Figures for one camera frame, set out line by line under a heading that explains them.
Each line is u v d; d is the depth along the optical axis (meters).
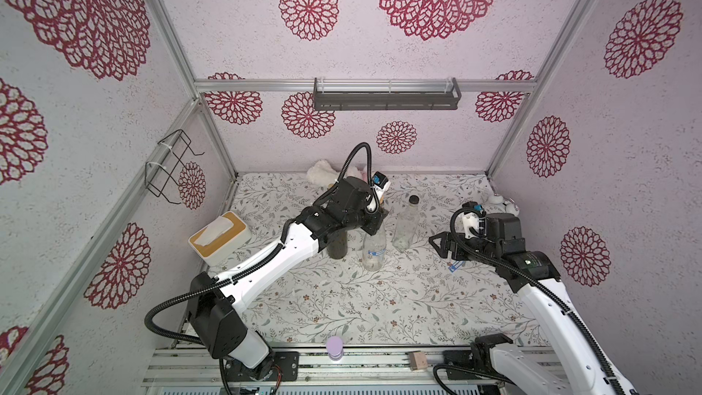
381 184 0.63
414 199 0.79
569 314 0.44
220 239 0.94
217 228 0.96
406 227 1.03
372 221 0.65
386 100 0.93
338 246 0.91
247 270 0.44
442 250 0.67
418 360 0.73
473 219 0.66
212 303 0.42
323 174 1.11
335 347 0.69
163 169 0.75
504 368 0.60
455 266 0.93
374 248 0.98
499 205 0.96
